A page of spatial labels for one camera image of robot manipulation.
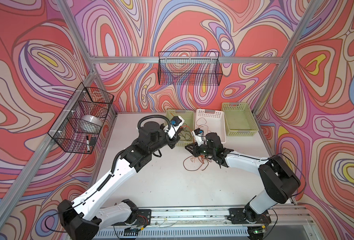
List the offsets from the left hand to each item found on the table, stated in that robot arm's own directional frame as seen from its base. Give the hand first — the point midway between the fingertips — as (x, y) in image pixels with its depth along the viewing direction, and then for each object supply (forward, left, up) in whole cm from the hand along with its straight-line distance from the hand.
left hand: (182, 126), depth 66 cm
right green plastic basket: (+35, -46, -35) cm, 68 cm away
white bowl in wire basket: (+4, +44, -2) cm, 44 cm away
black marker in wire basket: (-3, +46, -10) cm, 47 cm away
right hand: (+2, -4, -24) cm, 25 cm away
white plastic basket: (+34, -23, -35) cm, 54 cm away
